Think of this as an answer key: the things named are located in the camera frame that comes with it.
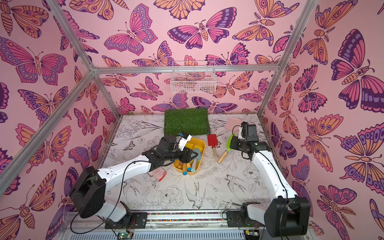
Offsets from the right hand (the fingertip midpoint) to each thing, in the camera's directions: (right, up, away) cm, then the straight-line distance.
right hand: (231, 141), depth 83 cm
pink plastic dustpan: (+10, +10, +34) cm, 37 cm away
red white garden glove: (-42, -19, +4) cm, 46 cm away
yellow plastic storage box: (-18, -4, +15) cm, 24 cm away
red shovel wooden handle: (-8, -2, +20) cm, 22 cm away
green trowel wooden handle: (-4, -9, +2) cm, 10 cm away
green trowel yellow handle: (-26, -15, -1) cm, 30 cm away
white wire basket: (-21, +40, +23) cm, 51 cm away
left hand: (-20, -6, -3) cm, 21 cm away
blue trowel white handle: (-19, -9, -4) cm, 22 cm away
